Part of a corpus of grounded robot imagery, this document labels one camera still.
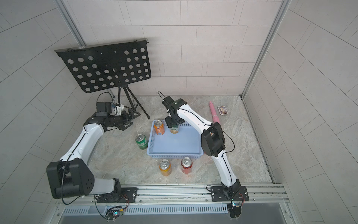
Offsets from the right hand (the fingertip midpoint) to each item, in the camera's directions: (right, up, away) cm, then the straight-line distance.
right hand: (173, 123), depth 91 cm
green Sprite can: (-18, -9, -10) cm, 22 cm away
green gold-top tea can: (+1, -3, -4) cm, 5 cm away
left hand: (-20, +6, -9) cm, 22 cm away
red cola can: (+8, -19, -18) cm, 28 cm away
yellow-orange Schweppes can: (-2, -20, -20) cm, 28 cm away
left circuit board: (-28, -41, -23) cm, 55 cm away
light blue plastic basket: (+8, -13, -2) cm, 16 cm away
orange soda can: (-9, -2, -4) cm, 10 cm away
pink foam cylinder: (+29, +4, +10) cm, 31 cm away
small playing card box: (+36, +8, +15) cm, 40 cm away
